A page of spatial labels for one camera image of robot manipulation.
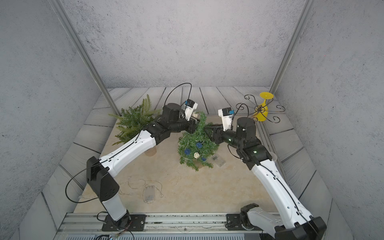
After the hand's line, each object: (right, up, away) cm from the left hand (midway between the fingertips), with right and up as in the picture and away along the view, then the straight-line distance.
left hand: (205, 122), depth 74 cm
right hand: (+1, -3, -7) cm, 7 cm away
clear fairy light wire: (-34, -33, +14) cm, 50 cm away
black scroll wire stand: (+34, +1, 0) cm, 34 cm away
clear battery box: (-30, -39, +9) cm, 50 cm away
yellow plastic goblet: (+30, +5, +6) cm, 31 cm away
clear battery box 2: (+10, -23, +22) cm, 34 cm away
